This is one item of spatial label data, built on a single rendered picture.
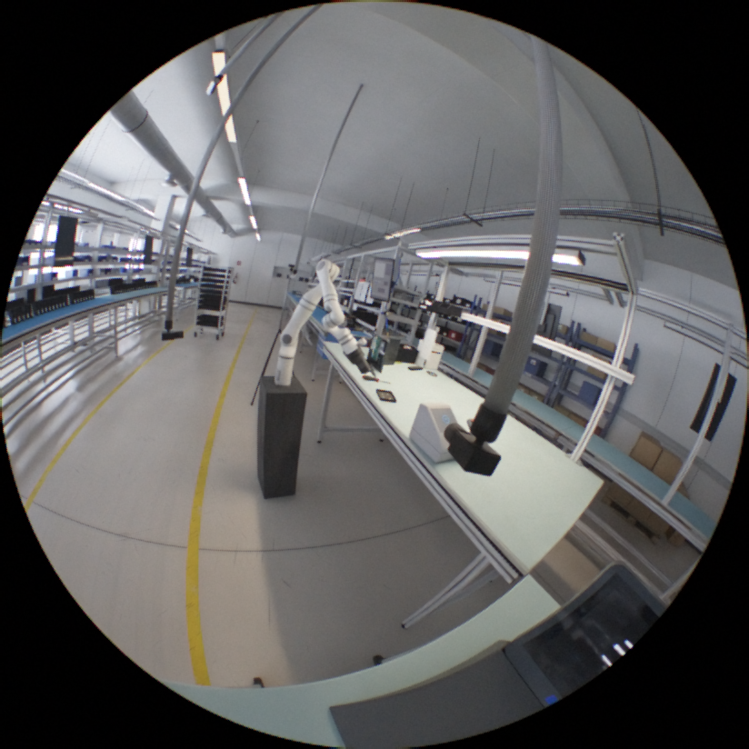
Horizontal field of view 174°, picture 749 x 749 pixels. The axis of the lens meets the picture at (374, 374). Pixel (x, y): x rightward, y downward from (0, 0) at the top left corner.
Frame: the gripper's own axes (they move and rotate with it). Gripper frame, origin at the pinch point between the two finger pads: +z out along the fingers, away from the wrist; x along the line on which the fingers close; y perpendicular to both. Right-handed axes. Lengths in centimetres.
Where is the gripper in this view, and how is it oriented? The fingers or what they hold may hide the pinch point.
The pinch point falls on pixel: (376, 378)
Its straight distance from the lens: 119.3
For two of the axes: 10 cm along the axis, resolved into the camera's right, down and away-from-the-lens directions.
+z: 5.1, 8.1, 2.9
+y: -8.6, 5.0, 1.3
